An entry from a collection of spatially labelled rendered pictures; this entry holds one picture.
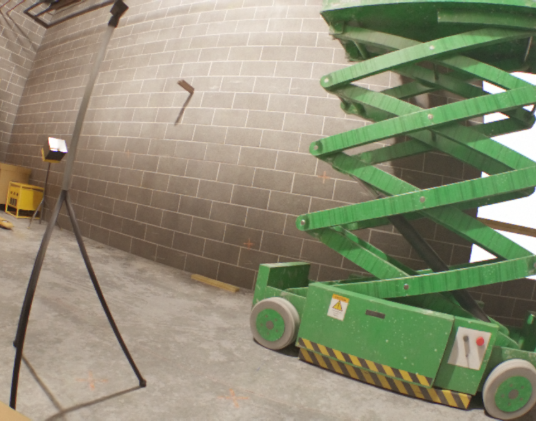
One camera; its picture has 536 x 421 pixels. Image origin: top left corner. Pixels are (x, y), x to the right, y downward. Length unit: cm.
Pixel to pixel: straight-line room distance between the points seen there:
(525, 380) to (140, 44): 520
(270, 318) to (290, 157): 175
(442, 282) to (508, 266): 36
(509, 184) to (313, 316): 124
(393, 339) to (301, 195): 183
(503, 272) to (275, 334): 127
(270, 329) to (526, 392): 142
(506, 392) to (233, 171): 294
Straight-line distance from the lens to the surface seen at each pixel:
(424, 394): 169
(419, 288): 168
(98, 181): 442
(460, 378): 168
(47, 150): 458
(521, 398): 173
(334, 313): 163
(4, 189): 579
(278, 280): 202
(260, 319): 184
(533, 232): 352
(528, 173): 177
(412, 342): 157
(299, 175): 301
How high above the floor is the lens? 77
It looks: 1 degrees up
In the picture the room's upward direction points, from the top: 11 degrees clockwise
